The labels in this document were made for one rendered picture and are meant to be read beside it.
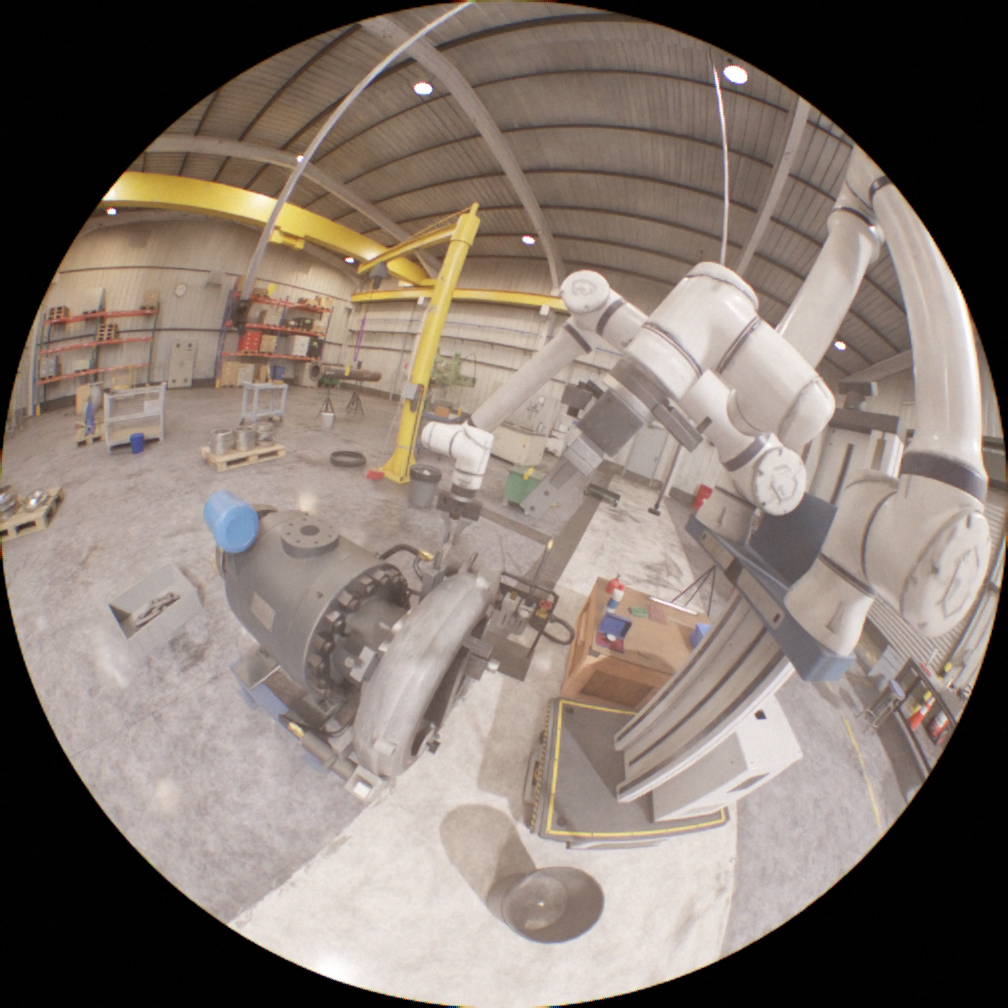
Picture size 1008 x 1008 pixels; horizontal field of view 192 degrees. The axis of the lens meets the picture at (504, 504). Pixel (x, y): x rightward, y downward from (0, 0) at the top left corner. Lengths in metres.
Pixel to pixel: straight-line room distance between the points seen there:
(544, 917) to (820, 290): 1.76
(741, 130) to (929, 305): 7.61
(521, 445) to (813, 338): 6.41
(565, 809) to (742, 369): 1.30
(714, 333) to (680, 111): 7.72
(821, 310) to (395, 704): 1.03
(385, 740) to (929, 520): 0.96
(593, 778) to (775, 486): 1.18
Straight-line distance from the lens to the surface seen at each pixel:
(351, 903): 1.50
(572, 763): 1.37
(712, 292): 0.35
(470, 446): 0.82
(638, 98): 7.97
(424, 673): 0.69
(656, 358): 0.32
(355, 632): 0.98
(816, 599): 0.59
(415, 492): 3.55
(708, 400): 0.70
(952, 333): 0.54
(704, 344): 0.34
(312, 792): 1.53
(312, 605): 0.92
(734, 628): 1.04
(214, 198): 11.73
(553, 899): 1.45
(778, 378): 0.33
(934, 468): 0.46
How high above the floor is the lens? 1.47
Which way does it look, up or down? 20 degrees down
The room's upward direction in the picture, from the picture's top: 16 degrees clockwise
